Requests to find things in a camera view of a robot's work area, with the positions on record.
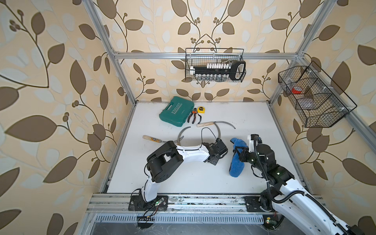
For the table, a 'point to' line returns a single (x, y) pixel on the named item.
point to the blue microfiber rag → (236, 168)
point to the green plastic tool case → (177, 111)
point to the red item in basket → (296, 90)
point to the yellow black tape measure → (201, 109)
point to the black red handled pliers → (194, 112)
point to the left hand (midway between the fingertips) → (210, 155)
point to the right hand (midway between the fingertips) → (236, 148)
